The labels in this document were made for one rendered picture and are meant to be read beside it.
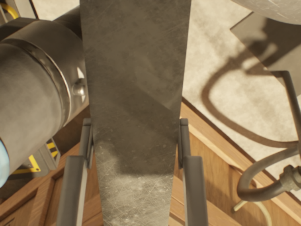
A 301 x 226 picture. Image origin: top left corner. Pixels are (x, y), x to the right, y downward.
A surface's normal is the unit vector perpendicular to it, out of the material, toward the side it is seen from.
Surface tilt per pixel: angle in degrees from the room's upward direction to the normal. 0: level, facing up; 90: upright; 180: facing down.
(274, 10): 50
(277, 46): 0
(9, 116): 72
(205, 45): 0
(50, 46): 81
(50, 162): 0
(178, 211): 90
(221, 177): 90
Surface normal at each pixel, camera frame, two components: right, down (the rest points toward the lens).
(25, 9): 0.97, -0.15
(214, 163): 0.71, -0.52
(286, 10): 0.14, 0.98
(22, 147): 0.89, 0.31
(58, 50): 0.50, -0.54
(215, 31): -0.06, 0.63
